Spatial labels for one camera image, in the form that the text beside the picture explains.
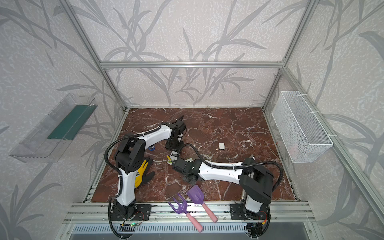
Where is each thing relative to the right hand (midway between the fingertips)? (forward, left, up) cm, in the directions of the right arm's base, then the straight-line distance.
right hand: (190, 167), depth 84 cm
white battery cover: (+16, -19, -5) cm, 26 cm away
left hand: (+14, +8, -3) cm, 17 cm away
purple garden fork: (-20, +4, -4) cm, 20 cm away
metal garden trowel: (-13, -29, -3) cm, 32 cm away
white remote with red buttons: (+8, +11, -3) cm, 15 cm away
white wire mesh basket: (+1, -49, +30) cm, 57 cm away
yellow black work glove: (-6, +26, +3) cm, 27 cm away
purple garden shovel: (-14, -3, -4) cm, 15 cm away
